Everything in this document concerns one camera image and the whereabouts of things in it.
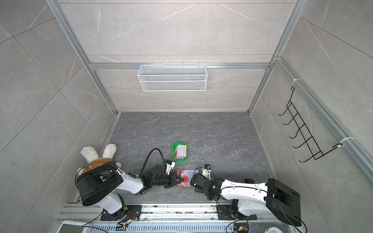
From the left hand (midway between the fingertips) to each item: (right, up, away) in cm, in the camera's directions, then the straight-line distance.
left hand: (185, 178), depth 81 cm
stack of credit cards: (-3, +13, +11) cm, 17 cm away
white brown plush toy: (-56, +13, +3) cm, 57 cm away
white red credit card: (0, +1, +4) cm, 4 cm away
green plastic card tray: (-8, +17, +14) cm, 23 cm away
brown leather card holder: (-5, +2, +5) cm, 7 cm away
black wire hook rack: (+55, +22, -16) cm, 62 cm away
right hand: (+8, -4, +3) cm, 9 cm away
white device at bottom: (-53, -17, -15) cm, 57 cm away
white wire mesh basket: (-9, +64, +19) cm, 67 cm away
